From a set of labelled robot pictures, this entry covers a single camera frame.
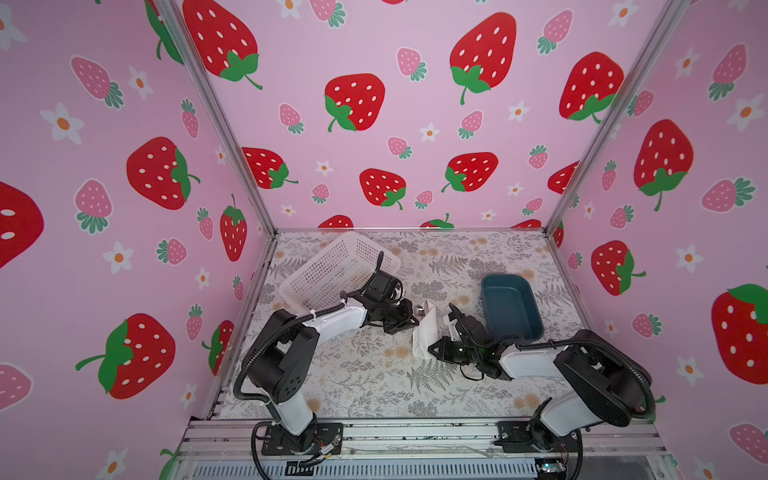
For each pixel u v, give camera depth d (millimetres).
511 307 998
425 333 906
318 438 731
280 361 464
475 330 711
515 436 734
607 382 448
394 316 781
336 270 1074
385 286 730
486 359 687
